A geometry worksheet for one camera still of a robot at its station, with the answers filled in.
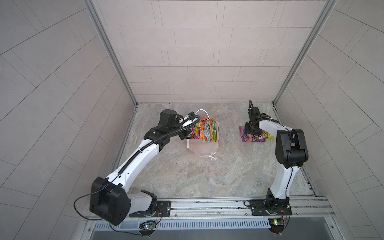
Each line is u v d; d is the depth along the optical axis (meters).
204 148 0.85
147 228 0.65
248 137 0.94
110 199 0.38
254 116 0.79
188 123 0.72
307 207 0.72
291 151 0.51
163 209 0.71
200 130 0.89
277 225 0.68
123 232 0.65
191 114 0.64
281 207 0.65
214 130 0.85
